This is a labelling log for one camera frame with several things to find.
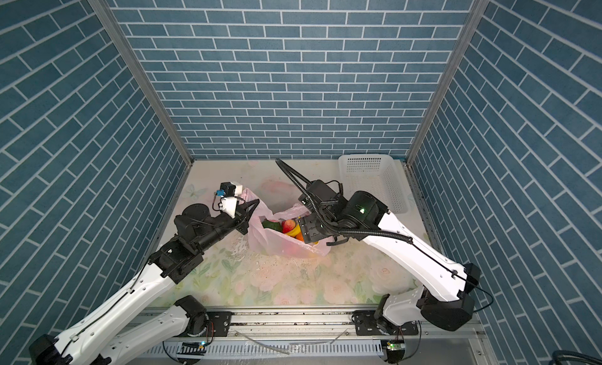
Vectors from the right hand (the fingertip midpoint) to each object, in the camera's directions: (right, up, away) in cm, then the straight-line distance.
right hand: (313, 227), depth 66 cm
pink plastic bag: (-14, -6, +6) cm, 16 cm away
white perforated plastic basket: (+32, +17, +49) cm, 61 cm away
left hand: (-14, +7, +2) cm, 16 cm away
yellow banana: (-7, -7, +26) cm, 28 cm away
